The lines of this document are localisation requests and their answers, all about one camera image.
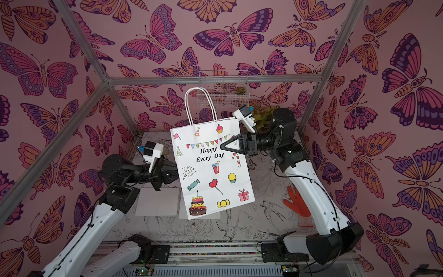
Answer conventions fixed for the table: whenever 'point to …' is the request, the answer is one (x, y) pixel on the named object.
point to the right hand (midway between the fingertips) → (225, 148)
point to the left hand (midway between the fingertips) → (188, 173)
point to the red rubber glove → (298, 205)
